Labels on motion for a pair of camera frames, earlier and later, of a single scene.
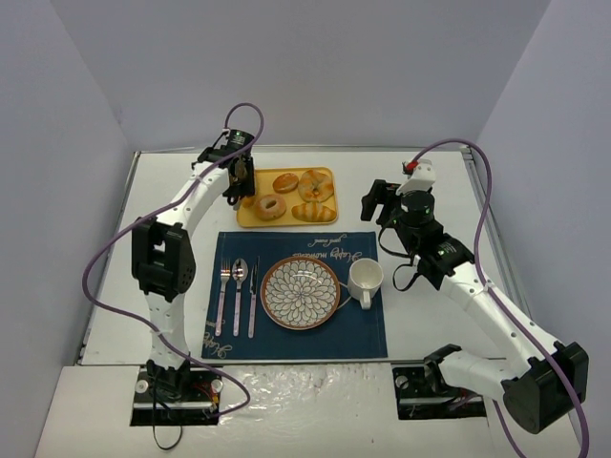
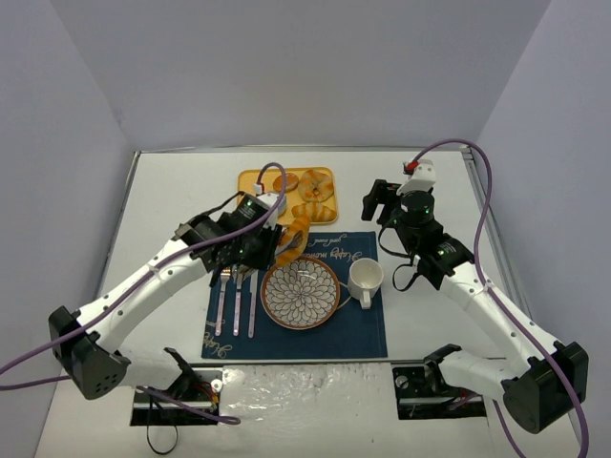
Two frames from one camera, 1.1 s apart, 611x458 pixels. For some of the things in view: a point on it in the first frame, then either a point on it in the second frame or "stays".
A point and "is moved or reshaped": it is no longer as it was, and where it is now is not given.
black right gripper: [375, 201] stays
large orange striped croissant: [248, 201] is moved or reshaped
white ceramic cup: [364, 281] stays
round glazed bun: [284, 182] stays
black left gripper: [241, 186] -> [275, 237]
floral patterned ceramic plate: [300, 293] stays
